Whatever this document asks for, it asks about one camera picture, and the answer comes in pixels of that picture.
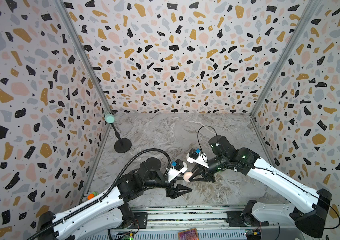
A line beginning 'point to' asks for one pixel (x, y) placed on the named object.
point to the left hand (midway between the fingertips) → (191, 183)
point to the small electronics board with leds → (130, 236)
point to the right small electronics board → (253, 234)
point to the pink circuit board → (191, 234)
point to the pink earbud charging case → (187, 175)
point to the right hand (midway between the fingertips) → (190, 175)
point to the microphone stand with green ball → (121, 145)
